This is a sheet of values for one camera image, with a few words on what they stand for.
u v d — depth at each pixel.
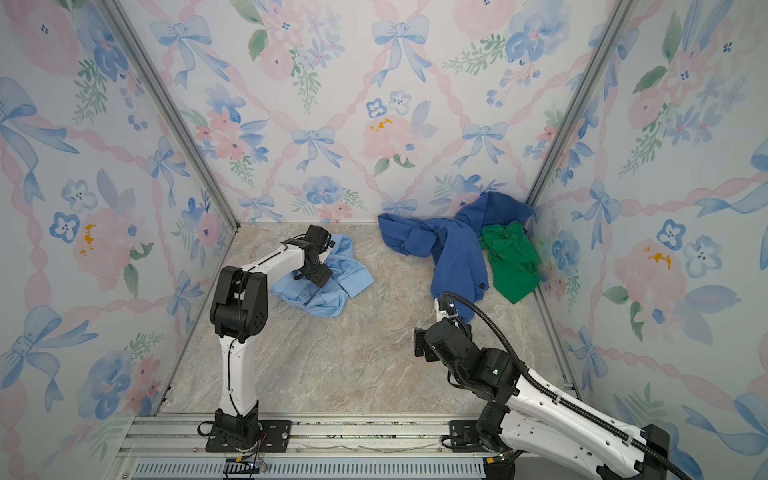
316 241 0.85
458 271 0.95
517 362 0.47
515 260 1.07
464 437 0.73
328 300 0.95
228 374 0.61
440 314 0.65
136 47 0.74
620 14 0.69
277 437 0.74
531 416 0.47
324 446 0.73
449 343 0.53
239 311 0.58
